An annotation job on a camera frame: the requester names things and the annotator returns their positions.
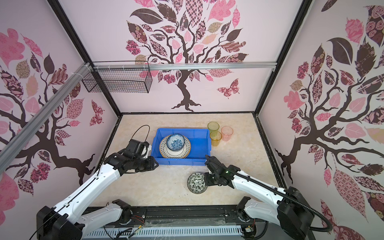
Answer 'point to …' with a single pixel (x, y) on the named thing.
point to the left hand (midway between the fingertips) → (156, 167)
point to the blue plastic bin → (200, 146)
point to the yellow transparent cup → (215, 136)
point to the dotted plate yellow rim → (173, 154)
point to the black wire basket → (134, 76)
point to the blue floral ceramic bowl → (175, 141)
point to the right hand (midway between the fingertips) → (205, 178)
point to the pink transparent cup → (227, 132)
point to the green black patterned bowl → (196, 183)
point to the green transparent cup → (213, 126)
